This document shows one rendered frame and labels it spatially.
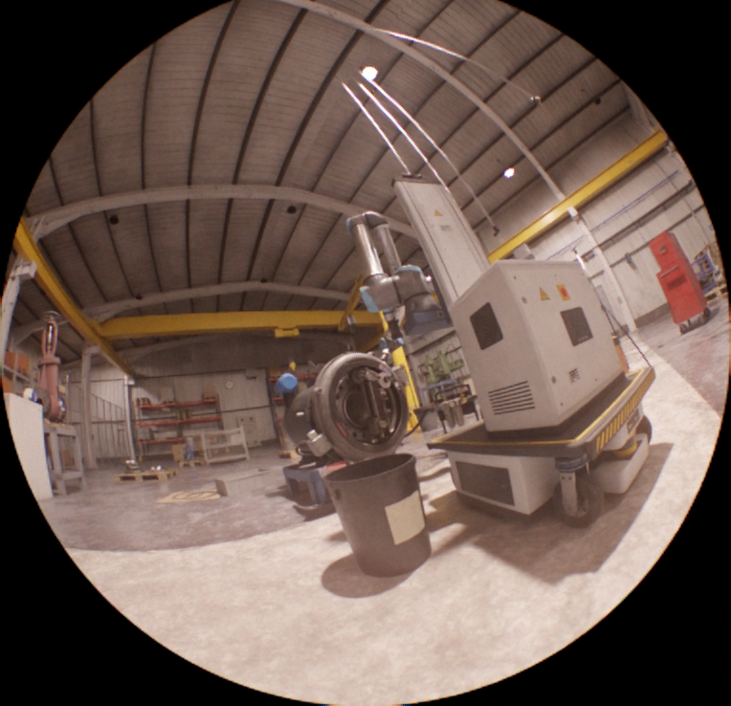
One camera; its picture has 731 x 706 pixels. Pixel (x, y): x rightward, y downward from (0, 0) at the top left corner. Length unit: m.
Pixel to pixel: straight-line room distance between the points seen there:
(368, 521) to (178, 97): 8.33
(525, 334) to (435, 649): 0.79
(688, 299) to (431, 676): 4.03
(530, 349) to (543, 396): 0.13
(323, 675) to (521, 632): 0.39
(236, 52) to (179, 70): 1.43
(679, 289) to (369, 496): 4.00
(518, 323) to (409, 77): 8.46
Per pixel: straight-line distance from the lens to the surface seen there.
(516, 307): 0.76
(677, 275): 4.07
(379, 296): 1.28
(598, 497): 0.82
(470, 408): 2.23
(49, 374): 4.93
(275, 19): 7.74
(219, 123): 8.38
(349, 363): 1.68
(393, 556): 0.86
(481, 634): 0.67
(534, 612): 0.69
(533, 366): 0.75
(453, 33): 9.08
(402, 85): 8.90
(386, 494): 0.76
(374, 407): 1.70
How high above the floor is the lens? 0.54
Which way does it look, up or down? 16 degrees up
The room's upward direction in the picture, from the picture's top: 15 degrees counter-clockwise
